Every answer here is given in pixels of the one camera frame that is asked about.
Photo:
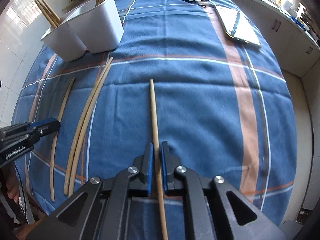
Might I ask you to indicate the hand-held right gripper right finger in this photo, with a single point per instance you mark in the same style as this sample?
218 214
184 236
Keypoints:
163 165

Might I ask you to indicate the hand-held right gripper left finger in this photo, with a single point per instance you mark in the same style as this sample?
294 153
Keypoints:
149 170

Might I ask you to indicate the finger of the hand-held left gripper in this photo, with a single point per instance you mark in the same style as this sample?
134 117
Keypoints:
47 131
42 123

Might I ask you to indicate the long bamboo chopstick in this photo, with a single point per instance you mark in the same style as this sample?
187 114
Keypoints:
79 141
63 103
153 110

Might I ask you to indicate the white double utensil holder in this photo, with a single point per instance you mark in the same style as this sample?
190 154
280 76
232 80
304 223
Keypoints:
100 30

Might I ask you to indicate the person's left hand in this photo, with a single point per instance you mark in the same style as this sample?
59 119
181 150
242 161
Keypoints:
12 190

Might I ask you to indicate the blue plaid tablecloth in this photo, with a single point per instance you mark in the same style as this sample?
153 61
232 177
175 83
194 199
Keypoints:
200 105

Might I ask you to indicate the smartphone in clear case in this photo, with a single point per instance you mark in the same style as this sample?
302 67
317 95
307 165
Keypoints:
237 25

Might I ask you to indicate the white kitchen base cabinets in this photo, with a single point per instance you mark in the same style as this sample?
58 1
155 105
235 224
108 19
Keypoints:
287 45

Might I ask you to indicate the blue cloth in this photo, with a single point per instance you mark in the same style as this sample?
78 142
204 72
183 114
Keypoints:
297 22

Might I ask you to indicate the stack of white bowls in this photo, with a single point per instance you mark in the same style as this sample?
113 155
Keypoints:
287 4

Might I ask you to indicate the spice rack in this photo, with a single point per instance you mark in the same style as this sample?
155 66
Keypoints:
305 17

